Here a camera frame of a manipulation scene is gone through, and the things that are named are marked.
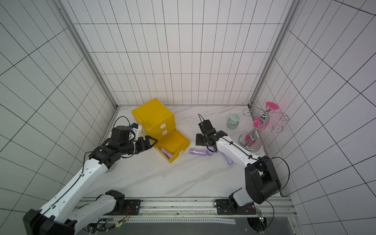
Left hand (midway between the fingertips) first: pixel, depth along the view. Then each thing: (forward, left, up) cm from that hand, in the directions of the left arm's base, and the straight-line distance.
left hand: (151, 146), depth 75 cm
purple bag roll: (+2, -7, -15) cm, 17 cm away
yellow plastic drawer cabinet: (+14, -2, +3) cm, 14 cm away
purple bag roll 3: (+4, -33, -17) cm, 37 cm away
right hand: (+12, -27, -9) cm, 31 cm away
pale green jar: (+26, -51, -13) cm, 58 cm away
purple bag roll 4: (0, -45, -16) cm, 47 cm away
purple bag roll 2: (+5, -26, -16) cm, 30 cm away
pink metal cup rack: (+13, -60, -16) cm, 64 cm away
